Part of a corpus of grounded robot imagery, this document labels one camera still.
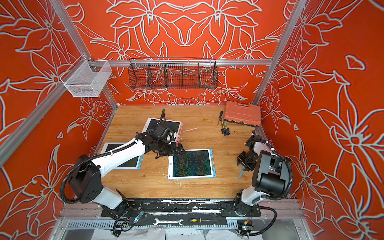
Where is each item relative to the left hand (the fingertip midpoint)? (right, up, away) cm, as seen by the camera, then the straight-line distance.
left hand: (180, 151), depth 81 cm
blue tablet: (+7, -9, +6) cm, 13 cm away
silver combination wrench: (-10, -31, -12) cm, 35 cm away
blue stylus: (+36, -13, +4) cm, 38 cm away
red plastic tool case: (+45, +22, +26) cm, 57 cm away
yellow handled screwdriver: (+10, -30, -11) cm, 34 cm away
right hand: (+36, -9, +6) cm, 38 cm away
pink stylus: (+6, +11, +24) cm, 27 cm away
